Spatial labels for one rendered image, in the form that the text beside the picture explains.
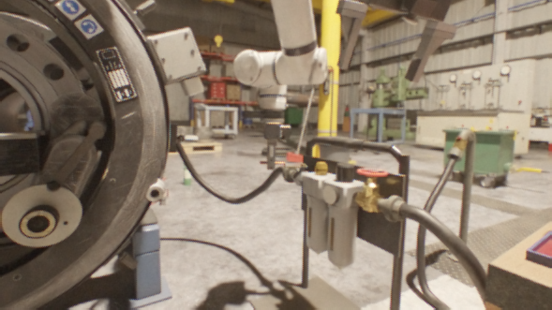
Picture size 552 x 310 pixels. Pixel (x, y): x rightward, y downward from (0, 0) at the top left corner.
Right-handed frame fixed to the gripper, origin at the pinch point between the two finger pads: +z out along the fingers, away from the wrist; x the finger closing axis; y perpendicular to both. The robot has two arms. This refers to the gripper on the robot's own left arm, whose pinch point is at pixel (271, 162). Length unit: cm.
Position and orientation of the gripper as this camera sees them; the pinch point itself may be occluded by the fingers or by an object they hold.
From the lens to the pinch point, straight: 87.7
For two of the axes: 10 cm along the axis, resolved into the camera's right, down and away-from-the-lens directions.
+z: -0.2, 10.0, 0.7
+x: -0.6, -0.8, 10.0
